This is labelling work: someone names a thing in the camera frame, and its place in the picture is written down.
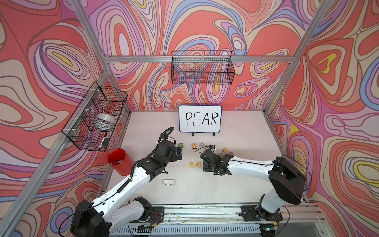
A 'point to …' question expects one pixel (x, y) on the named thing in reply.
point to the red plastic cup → (120, 161)
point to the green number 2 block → (180, 145)
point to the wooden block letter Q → (194, 145)
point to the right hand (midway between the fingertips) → (208, 168)
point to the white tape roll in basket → (104, 122)
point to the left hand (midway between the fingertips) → (175, 150)
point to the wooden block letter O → (202, 144)
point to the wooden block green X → (225, 149)
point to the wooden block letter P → (191, 164)
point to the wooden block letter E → (198, 164)
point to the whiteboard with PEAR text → (200, 118)
